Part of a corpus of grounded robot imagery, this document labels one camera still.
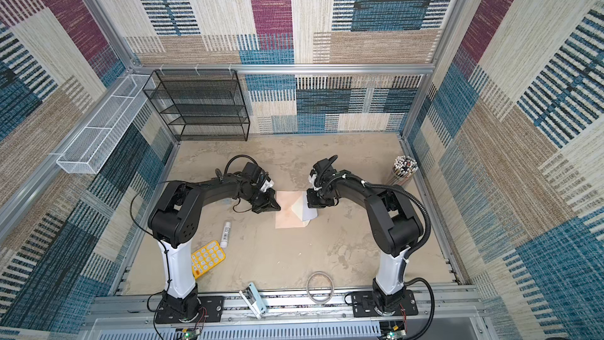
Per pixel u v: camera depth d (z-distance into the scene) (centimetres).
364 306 73
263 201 87
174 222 53
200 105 111
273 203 91
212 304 74
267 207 88
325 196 81
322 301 75
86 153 70
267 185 93
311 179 90
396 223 50
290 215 94
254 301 73
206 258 83
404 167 85
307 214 92
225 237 87
